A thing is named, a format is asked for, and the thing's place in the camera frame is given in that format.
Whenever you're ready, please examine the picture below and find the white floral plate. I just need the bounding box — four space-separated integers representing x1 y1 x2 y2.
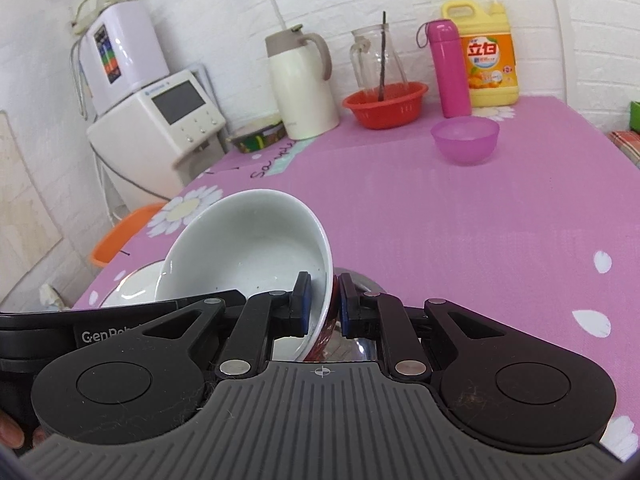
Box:
101 260 164 308

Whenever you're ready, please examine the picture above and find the red white-lined bowl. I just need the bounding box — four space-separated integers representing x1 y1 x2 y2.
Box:
155 188 333 361

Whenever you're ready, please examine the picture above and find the purple plastic bowl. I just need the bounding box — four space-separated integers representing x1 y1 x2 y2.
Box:
431 116 500 165

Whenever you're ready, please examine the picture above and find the person's hand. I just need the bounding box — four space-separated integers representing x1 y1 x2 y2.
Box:
0 411 47 450

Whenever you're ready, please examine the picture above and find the orange plastic basin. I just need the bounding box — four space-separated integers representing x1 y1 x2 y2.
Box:
89 203 164 268

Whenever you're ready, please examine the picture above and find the pink floral tablecloth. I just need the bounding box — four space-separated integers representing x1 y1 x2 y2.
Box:
77 96 639 460

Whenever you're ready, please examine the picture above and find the white water dispenser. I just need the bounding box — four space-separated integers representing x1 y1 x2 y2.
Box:
88 64 227 210

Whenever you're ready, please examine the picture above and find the green instant noodle bowl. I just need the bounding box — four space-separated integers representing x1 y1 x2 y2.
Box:
230 114 286 154

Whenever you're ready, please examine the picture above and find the white water purifier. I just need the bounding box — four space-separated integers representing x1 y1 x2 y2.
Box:
79 1 169 115

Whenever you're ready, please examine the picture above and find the green box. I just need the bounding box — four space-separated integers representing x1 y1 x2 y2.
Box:
629 101 640 133

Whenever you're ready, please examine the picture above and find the red plastic basket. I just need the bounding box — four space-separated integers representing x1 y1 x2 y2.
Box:
342 81 428 130

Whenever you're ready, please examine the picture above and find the cream thermos jug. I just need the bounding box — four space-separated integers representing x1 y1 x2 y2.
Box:
265 24 340 141

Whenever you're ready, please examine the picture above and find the yellow dish soap bottle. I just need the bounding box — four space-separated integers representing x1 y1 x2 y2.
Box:
440 0 520 107

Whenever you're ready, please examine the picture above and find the pink thermos bottle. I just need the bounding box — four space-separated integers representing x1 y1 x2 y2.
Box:
416 20 472 118

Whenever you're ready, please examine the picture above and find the glass carafe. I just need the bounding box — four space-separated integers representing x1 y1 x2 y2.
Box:
349 23 409 103

